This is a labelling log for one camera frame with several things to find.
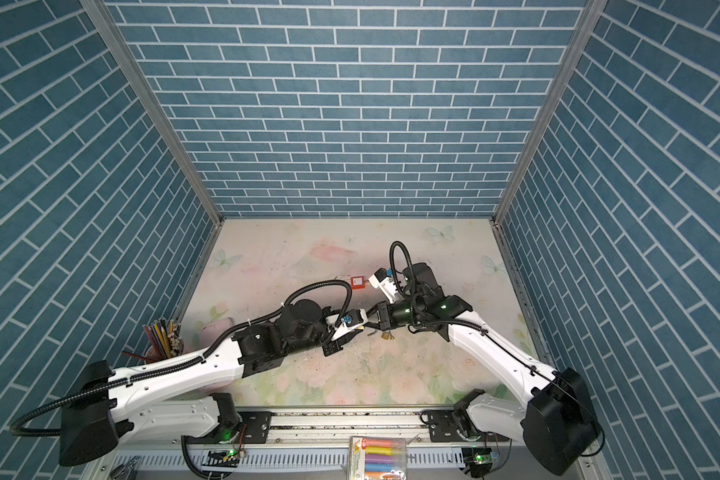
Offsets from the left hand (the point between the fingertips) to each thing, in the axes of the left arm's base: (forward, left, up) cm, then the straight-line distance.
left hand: (358, 323), depth 73 cm
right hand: (0, 0, +1) cm, 1 cm away
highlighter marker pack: (-26, -3, -17) cm, 31 cm away
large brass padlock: (+4, -8, -17) cm, 19 cm away
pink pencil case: (+5, +45, -18) cm, 49 cm away
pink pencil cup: (-1, +50, -7) cm, 50 cm away
